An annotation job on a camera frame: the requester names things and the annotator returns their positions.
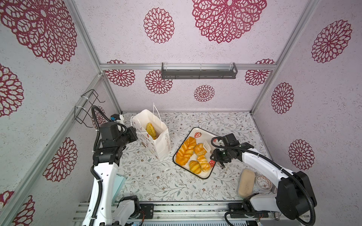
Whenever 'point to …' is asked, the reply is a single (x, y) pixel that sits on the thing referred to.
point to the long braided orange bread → (185, 151)
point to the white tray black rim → (193, 153)
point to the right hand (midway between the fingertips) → (212, 155)
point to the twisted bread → (205, 165)
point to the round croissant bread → (200, 151)
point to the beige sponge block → (246, 183)
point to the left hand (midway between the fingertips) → (135, 131)
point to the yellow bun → (195, 167)
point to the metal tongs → (207, 147)
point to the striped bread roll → (151, 130)
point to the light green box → (119, 181)
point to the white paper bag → (160, 147)
